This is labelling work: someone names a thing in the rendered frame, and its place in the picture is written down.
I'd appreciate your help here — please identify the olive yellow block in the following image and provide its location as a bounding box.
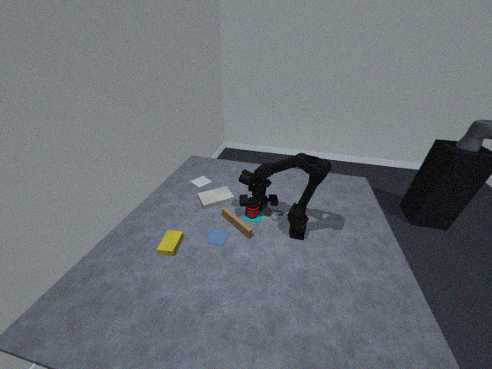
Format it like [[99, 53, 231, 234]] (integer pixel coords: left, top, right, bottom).
[[157, 230, 184, 256]]

